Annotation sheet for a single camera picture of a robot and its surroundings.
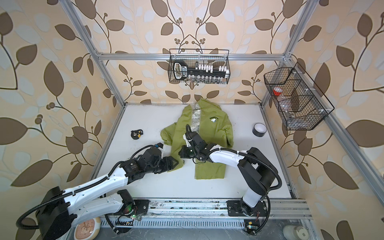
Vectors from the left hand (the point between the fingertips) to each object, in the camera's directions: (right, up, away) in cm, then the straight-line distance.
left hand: (177, 163), depth 78 cm
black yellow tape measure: (-30, +13, +21) cm, 39 cm away
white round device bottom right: (+51, -25, -16) cm, 59 cm away
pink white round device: (-39, -27, -12) cm, 49 cm away
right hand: (0, +4, +6) cm, 7 cm away
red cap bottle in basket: (+55, +39, +2) cm, 67 cm away
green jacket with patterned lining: (+17, +24, +25) cm, 39 cm away
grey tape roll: (+54, +16, +26) cm, 62 cm away
